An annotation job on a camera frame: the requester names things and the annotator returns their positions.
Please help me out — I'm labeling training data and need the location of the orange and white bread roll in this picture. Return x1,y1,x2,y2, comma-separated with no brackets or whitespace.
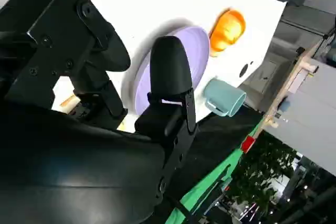
208,9,247,58

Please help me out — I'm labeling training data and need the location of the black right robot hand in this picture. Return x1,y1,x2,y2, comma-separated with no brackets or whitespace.
0,0,197,224

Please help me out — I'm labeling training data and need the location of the lilac plate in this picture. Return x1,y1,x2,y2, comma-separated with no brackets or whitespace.
121,18,211,116

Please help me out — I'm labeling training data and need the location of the wooden frame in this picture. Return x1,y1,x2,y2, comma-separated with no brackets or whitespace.
262,39,320,130

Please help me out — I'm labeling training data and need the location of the pale green mug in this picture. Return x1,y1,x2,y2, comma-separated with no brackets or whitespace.
202,77,248,118

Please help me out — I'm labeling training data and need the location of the black backdrop cloth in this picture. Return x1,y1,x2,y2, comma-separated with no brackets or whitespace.
183,107,263,190

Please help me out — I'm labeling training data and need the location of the grey cabinet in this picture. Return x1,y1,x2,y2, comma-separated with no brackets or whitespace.
274,62,336,177

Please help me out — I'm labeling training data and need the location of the green plant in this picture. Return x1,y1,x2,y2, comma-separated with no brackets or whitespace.
230,132,299,209

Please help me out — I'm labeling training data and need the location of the red clamp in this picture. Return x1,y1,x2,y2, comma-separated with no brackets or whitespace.
241,136,256,154

